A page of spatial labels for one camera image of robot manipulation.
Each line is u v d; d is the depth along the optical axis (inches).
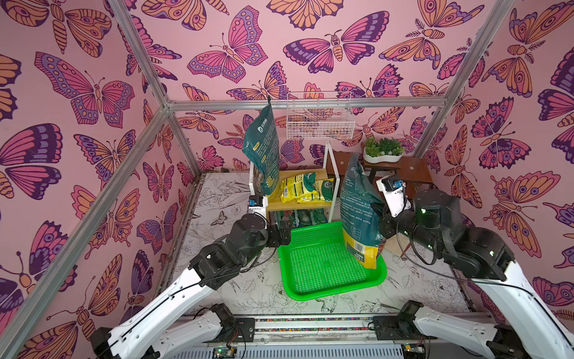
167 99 36.2
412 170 39.4
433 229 16.2
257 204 22.6
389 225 20.3
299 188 31.8
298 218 35.6
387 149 34.8
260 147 24.7
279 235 23.4
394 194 18.9
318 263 34.7
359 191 20.3
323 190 33.2
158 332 16.2
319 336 28.7
